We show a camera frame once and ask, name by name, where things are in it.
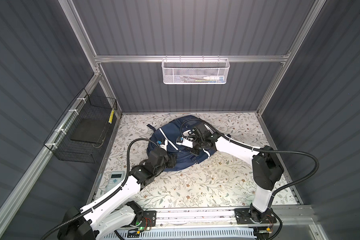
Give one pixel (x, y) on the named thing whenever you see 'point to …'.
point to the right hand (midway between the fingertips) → (187, 147)
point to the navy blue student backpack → (166, 136)
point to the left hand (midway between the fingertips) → (173, 154)
